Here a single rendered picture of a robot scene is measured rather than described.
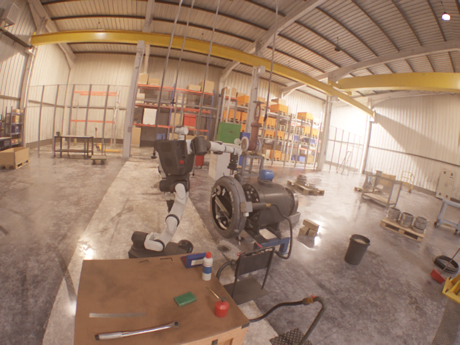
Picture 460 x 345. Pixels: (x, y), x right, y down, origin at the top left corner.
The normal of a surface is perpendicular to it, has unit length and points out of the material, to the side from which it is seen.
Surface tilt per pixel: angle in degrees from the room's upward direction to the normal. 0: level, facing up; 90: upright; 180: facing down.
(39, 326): 0
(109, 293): 0
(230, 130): 90
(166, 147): 93
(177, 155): 83
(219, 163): 90
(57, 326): 0
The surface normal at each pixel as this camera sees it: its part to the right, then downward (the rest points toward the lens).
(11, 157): 0.50, 0.23
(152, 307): 0.13, -0.97
